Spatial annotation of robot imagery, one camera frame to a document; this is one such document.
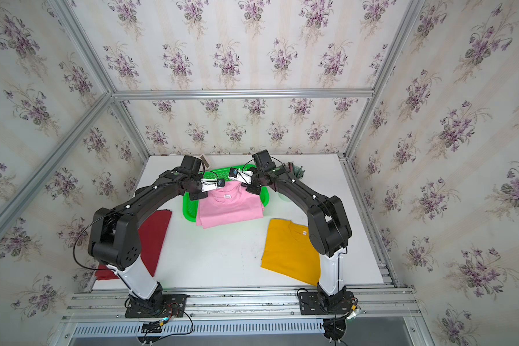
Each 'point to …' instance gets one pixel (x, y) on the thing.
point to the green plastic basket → (191, 207)
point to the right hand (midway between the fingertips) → (246, 179)
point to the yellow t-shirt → (288, 250)
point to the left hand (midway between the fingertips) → (206, 186)
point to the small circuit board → (151, 327)
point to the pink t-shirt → (229, 203)
